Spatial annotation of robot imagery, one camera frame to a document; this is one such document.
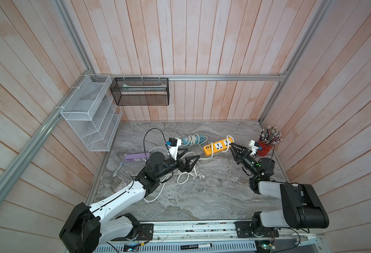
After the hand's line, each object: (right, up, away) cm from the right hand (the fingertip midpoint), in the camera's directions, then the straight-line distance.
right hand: (229, 145), depth 80 cm
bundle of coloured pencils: (+29, +5, +13) cm, 32 cm away
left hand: (-19, -4, -8) cm, 21 cm away
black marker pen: (-19, -44, -11) cm, 49 cm away
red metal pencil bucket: (+24, -3, +11) cm, 27 cm away
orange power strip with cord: (-11, -2, -3) cm, 11 cm away
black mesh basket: (-52, +35, +23) cm, 67 cm away
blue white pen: (-63, -13, +16) cm, 66 cm away
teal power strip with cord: (-16, +3, +22) cm, 27 cm away
